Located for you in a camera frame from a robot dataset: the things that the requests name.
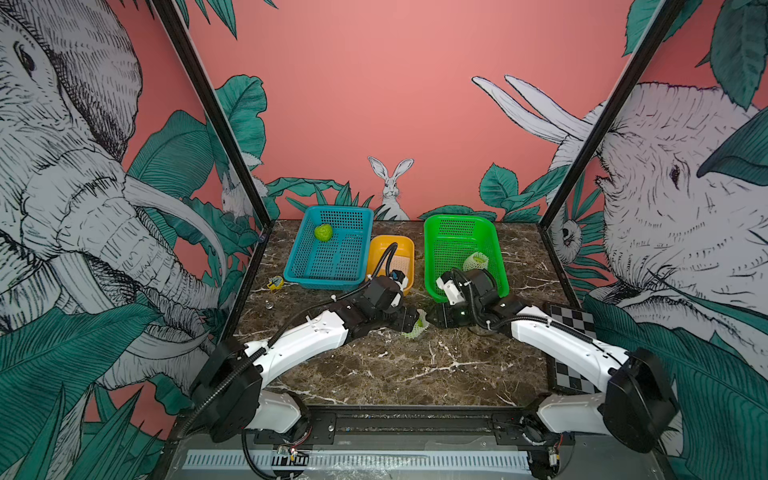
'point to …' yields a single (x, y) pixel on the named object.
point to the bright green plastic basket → (449, 238)
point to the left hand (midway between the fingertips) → (410, 309)
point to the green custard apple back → (323, 232)
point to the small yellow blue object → (277, 283)
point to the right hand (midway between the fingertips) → (428, 312)
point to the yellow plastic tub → (402, 260)
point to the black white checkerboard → (583, 322)
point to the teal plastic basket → (336, 264)
